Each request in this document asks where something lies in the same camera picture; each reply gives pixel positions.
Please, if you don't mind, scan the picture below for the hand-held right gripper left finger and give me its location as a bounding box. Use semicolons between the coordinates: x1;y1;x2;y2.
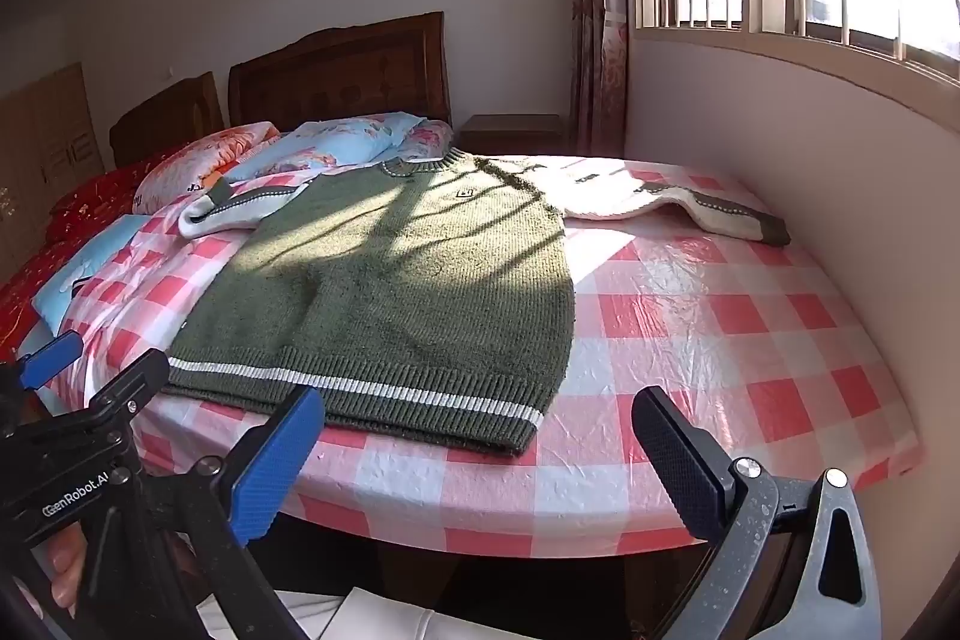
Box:
127;383;326;640

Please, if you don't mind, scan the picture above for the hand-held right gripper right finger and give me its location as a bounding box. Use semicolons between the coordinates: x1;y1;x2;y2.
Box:
632;385;882;640

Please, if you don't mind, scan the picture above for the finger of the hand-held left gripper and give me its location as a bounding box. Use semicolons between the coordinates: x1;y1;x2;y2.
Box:
88;347;172;420
0;331;83;390

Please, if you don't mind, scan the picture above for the green knit sweater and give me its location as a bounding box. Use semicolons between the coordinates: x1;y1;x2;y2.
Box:
161;151;794;459

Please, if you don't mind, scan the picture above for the person's left hand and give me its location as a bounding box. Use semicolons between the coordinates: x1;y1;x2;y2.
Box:
36;524;85;617

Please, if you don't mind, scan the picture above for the light blue sheet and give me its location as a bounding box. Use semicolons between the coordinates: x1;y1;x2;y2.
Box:
34;214;151;330

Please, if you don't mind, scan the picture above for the pink checked bed cover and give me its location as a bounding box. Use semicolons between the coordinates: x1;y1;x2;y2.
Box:
34;155;925;560

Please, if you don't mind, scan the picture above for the red blanket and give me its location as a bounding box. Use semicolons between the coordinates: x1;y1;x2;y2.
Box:
0;141;188;341

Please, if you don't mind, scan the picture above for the light wooden wardrobe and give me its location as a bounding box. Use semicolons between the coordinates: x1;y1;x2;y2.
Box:
0;62;106;266

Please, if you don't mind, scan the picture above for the orange floral pillow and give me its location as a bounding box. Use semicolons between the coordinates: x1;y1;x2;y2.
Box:
133;122;282;215

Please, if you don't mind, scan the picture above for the small wooden headboard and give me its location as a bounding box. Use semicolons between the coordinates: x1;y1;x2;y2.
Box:
109;71;226;169

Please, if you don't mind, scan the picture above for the blue floral pillow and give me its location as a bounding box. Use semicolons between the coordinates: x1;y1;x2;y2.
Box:
225;113;425;184

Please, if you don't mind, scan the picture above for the pink floral pillow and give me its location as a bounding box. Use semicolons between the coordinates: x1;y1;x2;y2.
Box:
394;119;456;161

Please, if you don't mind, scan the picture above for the wooden nightstand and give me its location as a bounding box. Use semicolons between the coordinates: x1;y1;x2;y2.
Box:
459;113;567;155

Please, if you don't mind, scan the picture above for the large wooden headboard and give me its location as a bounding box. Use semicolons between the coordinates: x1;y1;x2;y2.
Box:
227;11;453;130

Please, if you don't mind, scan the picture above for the floral curtain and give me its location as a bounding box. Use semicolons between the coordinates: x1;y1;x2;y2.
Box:
574;0;638;160

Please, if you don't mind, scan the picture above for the wooden bed frame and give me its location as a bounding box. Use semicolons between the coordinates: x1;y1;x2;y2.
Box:
375;535;713;618

